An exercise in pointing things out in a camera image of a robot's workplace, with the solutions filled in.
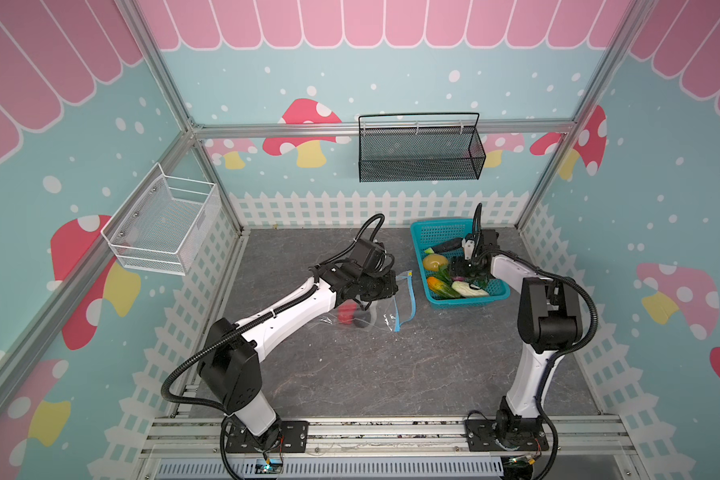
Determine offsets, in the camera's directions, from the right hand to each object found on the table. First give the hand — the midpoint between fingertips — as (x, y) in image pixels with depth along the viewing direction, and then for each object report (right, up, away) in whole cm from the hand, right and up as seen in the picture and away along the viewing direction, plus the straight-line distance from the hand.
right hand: (457, 267), depth 102 cm
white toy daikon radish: (0, -7, -6) cm, 9 cm away
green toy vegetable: (+9, -5, 0) cm, 10 cm away
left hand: (-23, -6, -23) cm, 33 cm away
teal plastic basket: (-7, +12, +10) cm, 17 cm away
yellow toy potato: (-8, +2, +1) cm, 8 cm away
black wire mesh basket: (-14, +39, -8) cm, 42 cm away
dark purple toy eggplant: (+1, +8, +9) cm, 12 cm away
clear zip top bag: (-23, -11, -24) cm, 35 cm away
